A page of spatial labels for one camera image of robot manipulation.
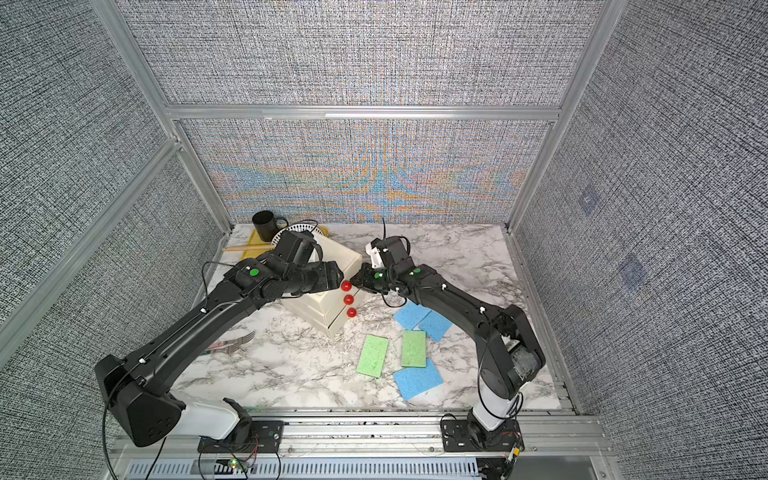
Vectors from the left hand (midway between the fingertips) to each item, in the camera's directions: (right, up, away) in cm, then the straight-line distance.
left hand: (339, 275), depth 75 cm
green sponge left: (+8, -25, +10) cm, 28 cm away
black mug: (-32, +16, +36) cm, 51 cm away
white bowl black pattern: (-22, +16, +41) cm, 49 cm away
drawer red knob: (+1, -13, +16) cm, 21 cm away
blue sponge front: (+19, -30, +6) cm, 36 cm away
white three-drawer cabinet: (-4, -9, +5) cm, 11 cm away
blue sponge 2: (+27, -17, +17) cm, 36 cm away
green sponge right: (+20, -22, +11) cm, 32 cm away
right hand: (+2, 0, +7) cm, 7 cm away
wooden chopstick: (-39, +7, +35) cm, 53 cm away
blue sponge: (+20, -14, +19) cm, 31 cm away
